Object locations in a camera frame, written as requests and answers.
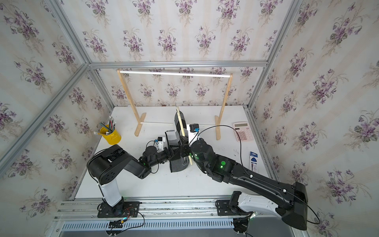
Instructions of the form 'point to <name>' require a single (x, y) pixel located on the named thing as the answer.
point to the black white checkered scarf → (177, 144)
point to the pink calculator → (244, 131)
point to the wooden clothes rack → (140, 120)
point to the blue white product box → (253, 162)
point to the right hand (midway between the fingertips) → (182, 137)
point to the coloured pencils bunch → (110, 128)
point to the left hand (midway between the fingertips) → (182, 152)
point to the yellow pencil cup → (113, 138)
